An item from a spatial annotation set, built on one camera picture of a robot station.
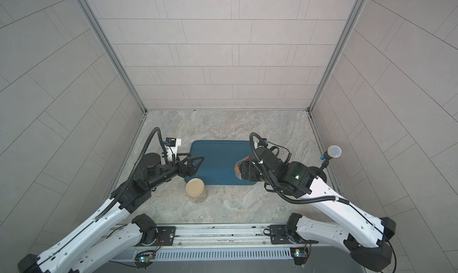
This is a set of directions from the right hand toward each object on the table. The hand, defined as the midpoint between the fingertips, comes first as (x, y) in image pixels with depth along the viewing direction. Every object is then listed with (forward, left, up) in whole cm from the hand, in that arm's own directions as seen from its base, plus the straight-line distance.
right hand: (246, 170), depth 67 cm
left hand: (+6, +17, +2) cm, 18 cm away
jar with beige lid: (-2, +22, -11) cm, 24 cm away
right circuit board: (-25, -19, -23) cm, 39 cm away
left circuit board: (-24, +39, -17) cm, 49 cm away
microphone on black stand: (+5, -35, +2) cm, 35 cm away
